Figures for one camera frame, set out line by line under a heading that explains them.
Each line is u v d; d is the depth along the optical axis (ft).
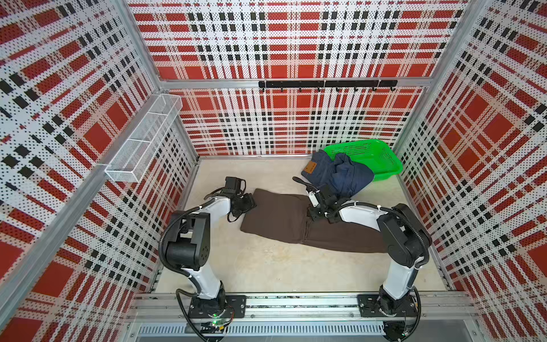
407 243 1.60
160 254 1.49
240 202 2.82
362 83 2.88
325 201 2.48
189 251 1.57
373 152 3.91
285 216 3.12
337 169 3.32
